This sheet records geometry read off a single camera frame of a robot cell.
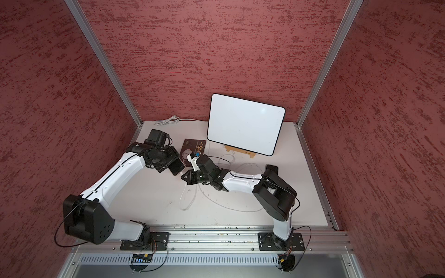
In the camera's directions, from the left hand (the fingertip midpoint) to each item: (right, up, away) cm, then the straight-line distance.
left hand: (174, 162), depth 83 cm
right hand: (+4, -9, -2) cm, 10 cm away
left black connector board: (-11, -40, -10) cm, 42 cm away
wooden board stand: (+27, +6, +22) cm, 35 cm away
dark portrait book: (+3, +7, +23) cm, 25 cm away
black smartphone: (+2, -1, -3) cm, 4 cm away
